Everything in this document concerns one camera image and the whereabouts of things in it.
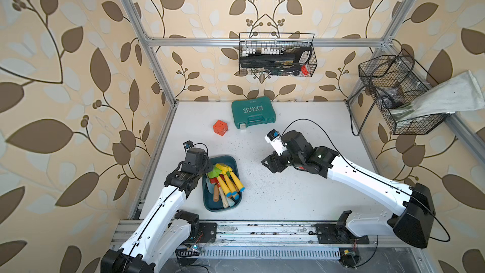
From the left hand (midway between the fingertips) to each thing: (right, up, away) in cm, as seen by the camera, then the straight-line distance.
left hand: (205, 159), depth 82 cm
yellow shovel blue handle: (+8, -6, +5) cm, 11 cm away
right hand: (+27, +2, -5) cm, 27 cm away
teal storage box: (+2, -19, -1) cm, 19 cm away
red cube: (+3, +13, +20) cm, 24 cm away
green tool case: (+21, +22, +27) cm, 40 cm away
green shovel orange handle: (+3, -8, +2) cm, 9 cm away
